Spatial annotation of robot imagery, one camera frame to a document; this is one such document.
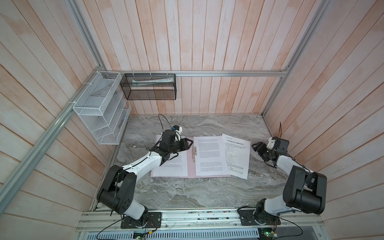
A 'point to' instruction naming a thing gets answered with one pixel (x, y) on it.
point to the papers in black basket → (135, 82)
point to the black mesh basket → (149, 86)
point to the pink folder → (191, 168)
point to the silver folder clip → (194, 152)
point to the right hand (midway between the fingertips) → (255, 146)
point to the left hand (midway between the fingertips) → (191, 145)
